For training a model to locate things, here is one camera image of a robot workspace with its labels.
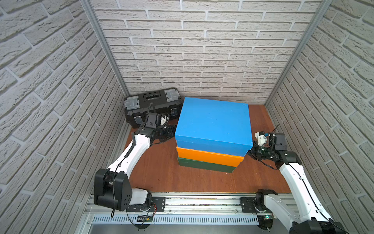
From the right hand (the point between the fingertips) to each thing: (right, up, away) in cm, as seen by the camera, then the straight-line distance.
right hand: (243, 147), depth 77 cm
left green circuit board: (-52, -34, -6) cm, 62 cm away
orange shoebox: (-20, -2, -10) cm, 23 cm away
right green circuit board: (+10, -34, -6) cm, 36 cm away
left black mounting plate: (-46, -29, -4) cm, 54 cm away
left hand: (-36, +9, +5) cm, 37 cm away
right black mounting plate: (+1, -29, -4) cm, 29 cm away
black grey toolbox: (-45, +28, +20) cm, 56 cm away
